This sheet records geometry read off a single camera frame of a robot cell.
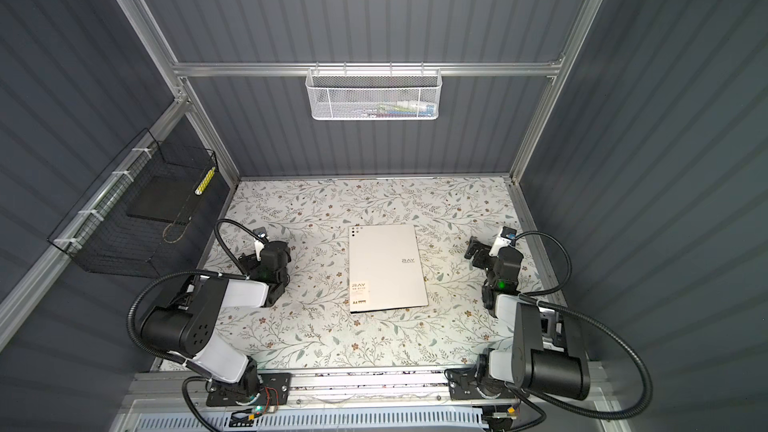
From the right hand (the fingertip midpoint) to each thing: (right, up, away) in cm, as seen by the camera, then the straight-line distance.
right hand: (491, 243), depth 90 cm
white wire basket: (-38, +58, +34) cm, 77 cm away
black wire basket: (-94, +5, -25) cm, 98 cm away
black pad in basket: (-89, +13, -13) cm, 91 cm away
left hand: (-72, -3, +2) cm, 72 cm away
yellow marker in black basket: (-82, +18, -9) cm, 84 cm away
